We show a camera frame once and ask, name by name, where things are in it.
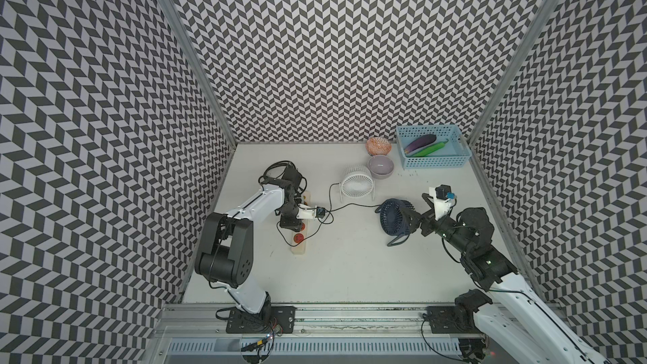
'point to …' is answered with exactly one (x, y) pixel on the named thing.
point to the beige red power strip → (300, 234)
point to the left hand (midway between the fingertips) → (291, 221)
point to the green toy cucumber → (430, 149)
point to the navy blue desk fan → (393, 221)
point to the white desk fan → (357, 181)
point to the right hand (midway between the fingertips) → (412, 205)
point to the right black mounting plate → (451, 319)
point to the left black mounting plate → (273, 319)
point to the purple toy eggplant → (422, 141)
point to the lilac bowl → (381, 166)
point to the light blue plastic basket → (456, 153)
